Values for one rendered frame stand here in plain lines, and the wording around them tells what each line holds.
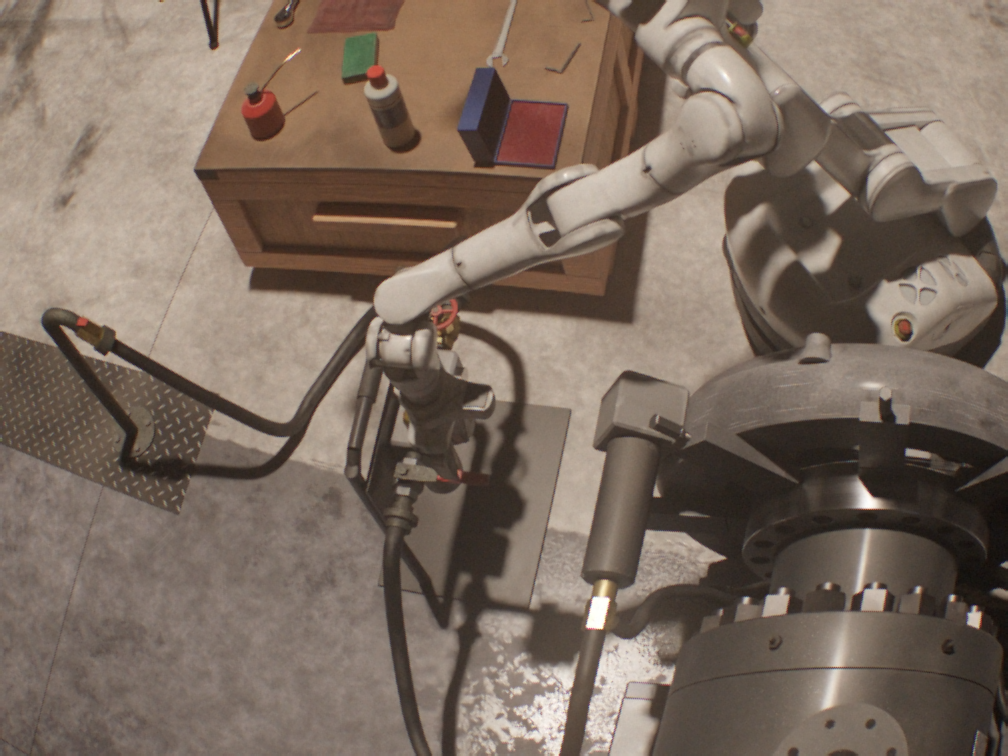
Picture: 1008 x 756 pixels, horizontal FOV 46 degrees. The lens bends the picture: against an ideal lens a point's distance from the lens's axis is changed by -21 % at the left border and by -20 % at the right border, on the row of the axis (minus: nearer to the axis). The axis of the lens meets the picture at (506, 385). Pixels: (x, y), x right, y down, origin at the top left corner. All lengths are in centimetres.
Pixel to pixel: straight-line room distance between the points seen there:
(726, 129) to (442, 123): 121
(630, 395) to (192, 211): 167
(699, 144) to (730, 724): 74
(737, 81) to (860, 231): 117
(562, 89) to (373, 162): 39
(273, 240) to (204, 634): 88
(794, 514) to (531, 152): 98
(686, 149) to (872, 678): 72
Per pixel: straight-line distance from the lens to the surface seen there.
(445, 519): 283
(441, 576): 279
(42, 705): 307
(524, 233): 183
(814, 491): 194
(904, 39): 351
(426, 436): 210
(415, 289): 188
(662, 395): 199
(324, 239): 301
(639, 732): 239
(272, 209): 295
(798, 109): 199
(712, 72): 161
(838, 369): 183
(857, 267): 268
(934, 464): 219
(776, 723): 176
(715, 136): 159
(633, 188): 175
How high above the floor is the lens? 260
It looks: 62 degrees down
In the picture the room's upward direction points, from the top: 20 degrees counter-clockwise
